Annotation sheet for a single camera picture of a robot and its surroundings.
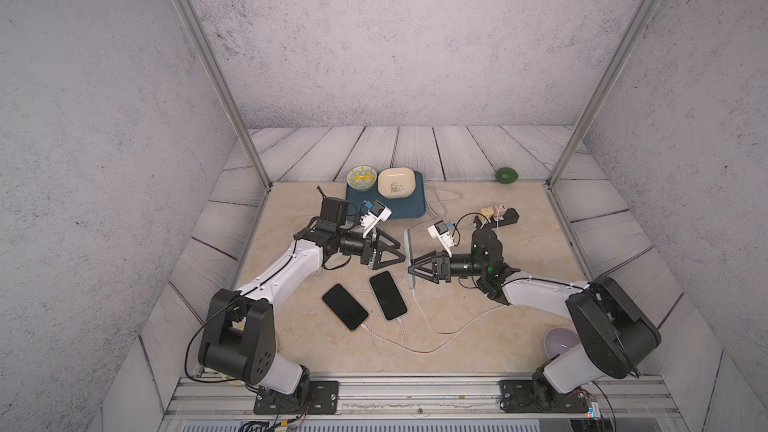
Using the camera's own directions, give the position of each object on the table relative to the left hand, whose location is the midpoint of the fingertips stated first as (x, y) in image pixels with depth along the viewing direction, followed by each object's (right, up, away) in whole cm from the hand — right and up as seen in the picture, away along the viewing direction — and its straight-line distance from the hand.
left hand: (401, 255), depth 74 cm
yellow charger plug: (+29, +9, +28) cm, 41 cm away
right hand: (+3, -4, +1) cm, 5 cm away
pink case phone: (-16, -18, +14) cm, 28 cm away
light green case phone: (+1, +3, -2) cm, 3 cm away
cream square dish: (0, +21, +44) cm, 49 cm away
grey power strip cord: (+16, +14, +41) cm, 46 cm away
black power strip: (+40, +8, +34) cm, 53 cm away
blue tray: (+5, +12, +35) cm, 37 cm away
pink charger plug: (+35, +10, +30) cm, 47 cm away
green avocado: (+43, +24, +47) cm, 68 cm away
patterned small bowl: (-15, +23, +44) cm, 52 cm away
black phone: (-3, -15, +17) cm, 23 cm away
